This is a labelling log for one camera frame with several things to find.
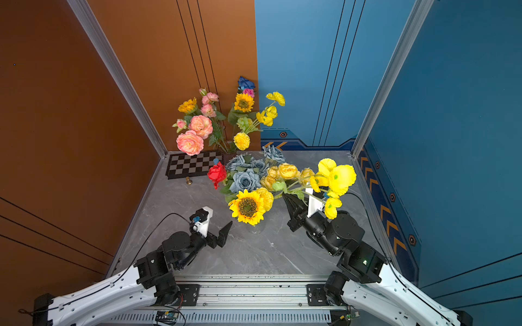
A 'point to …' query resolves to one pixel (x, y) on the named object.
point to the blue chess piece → (215, 161)
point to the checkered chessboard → (183, 166)
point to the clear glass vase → (256, 229)
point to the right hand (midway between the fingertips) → (284, 194)
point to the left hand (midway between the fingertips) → (222, 215)
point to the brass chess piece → (188, 180)
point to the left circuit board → (166, 316)
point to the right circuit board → (350, 316)
